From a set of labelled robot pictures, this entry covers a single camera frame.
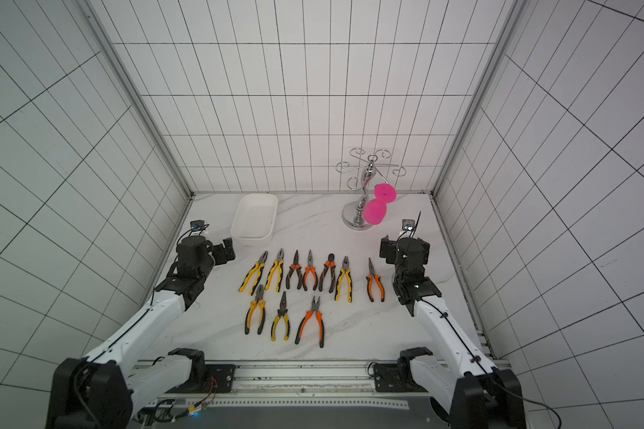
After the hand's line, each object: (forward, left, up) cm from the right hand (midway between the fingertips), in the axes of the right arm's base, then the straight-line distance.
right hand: (394, 235), depth 83 cm
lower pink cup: (+11, +5, -1) cm, 12 cm away
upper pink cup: (+10, +3, +8) cm, 14 cm away
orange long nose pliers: (-7, +3, -18) cm, 19 cm away
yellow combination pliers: (-4, +15, -17) cm, 23 cm away
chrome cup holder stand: (+22, +12, -16) cm, 30 cm away
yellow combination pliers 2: (-3, +39, -16) cm, 43 cm away
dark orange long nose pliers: (-5, +32, -16) cm, 36 cm away
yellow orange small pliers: (-18, +42, -17) cm, 49 cm away
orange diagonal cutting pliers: (-3, +21, -16) cm, 26 cm away
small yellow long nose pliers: (-21, +36, -17) cm, 45 cm away
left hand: (-5, +58, -3) cm, 58 cm away
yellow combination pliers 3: (-5, +46, -16) cm, 49 cm away
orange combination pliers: (-4, +27, -17) cm, 32 cm away
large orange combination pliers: (-19, +25, -17) cm, 35 cm away
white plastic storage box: (+14, +52, -12) cm, 55 cm away
